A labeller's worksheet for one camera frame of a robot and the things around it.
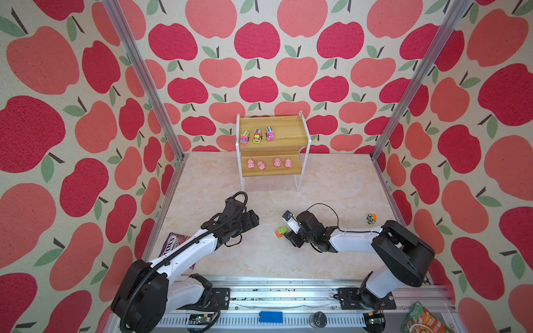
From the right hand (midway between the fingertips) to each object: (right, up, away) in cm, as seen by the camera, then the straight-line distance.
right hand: (291, 233), depth 91 cm
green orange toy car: (+37, +6, +2) cm, 38 cm away
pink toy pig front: (-1, +31, +2) cm, 31 cm away
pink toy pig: (-13, +30, +2) cm, 33 cm away
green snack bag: (+42, -23, -22) cm, 53 cm away
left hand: (-16, +5, -7) cm, 18 cm away
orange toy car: (-5, +1, -3) cm, 6 cm away
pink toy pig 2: (-18, +31, +2) cm, 36 cm away
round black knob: (+5, -18, -29) cm, 35 cm away
